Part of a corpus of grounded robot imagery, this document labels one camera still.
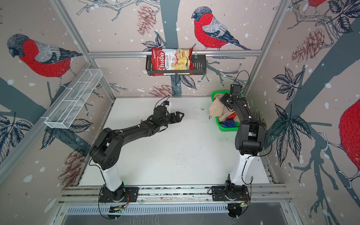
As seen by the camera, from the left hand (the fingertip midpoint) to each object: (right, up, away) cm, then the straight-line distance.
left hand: (180, 114), depth 89 cm
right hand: (+29, +10, +8) cm, 32 cm away
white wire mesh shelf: (-61, +10, -11) cm, 62 cm away
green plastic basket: (+26, -5, +5) cm, 27 cm away
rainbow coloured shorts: (+34, -5, +5) cm, 35 cm away
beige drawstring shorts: (+25, +4, +4) cm, 26 cm away
